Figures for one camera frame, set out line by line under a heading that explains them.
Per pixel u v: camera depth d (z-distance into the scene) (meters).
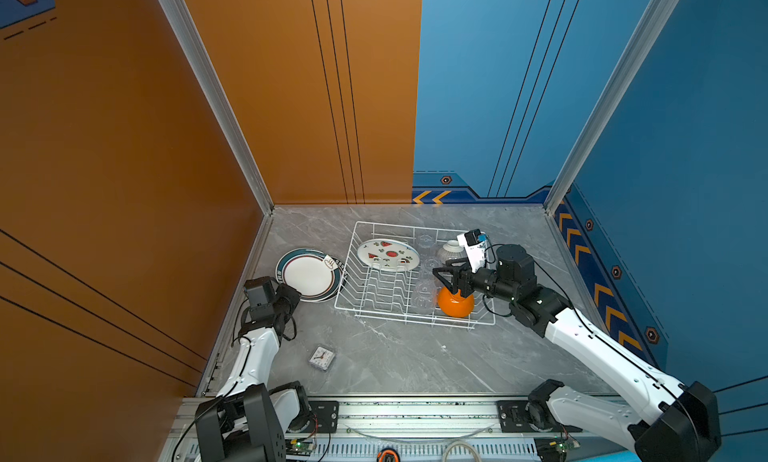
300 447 0.70
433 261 0.92
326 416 0.74
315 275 0.97
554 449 0.70
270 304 0.66
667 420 0.38
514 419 0.72
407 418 0.76
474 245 0.64
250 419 0.41
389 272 0.98
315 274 0.97
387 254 0.94
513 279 0.57
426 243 0.95
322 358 0.81
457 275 0.64
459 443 0.70
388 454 0.67
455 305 0.88
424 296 0.84
